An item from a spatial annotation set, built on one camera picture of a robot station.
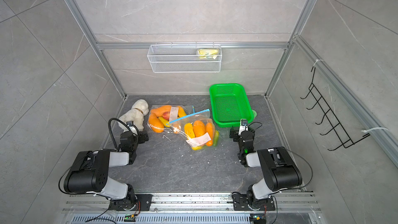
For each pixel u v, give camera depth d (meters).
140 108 1.01
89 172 0.45
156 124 0.97
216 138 0.90
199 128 0.87
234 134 0.83
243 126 0.78
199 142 0.82
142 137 0.86
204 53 0.85
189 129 0.86
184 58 1.01
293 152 0.49
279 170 0.45
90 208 0.72
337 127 0.63
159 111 1.02
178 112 1.01
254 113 1.03
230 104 1.14
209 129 0.88
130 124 0.81
